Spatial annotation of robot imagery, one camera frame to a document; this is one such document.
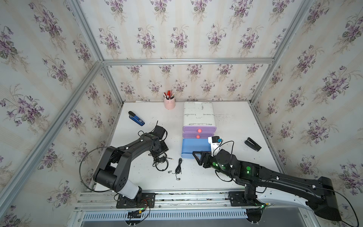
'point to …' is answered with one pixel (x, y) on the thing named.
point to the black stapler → (252, 144)
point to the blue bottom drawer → (189, 145)
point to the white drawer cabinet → (198, 113)
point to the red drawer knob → (199, 130)
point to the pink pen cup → (169, 104)
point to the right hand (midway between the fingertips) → (197, 154)
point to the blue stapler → (133, 116)
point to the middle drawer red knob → (198, 136)
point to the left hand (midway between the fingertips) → (166, 152)
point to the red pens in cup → (168, 96)
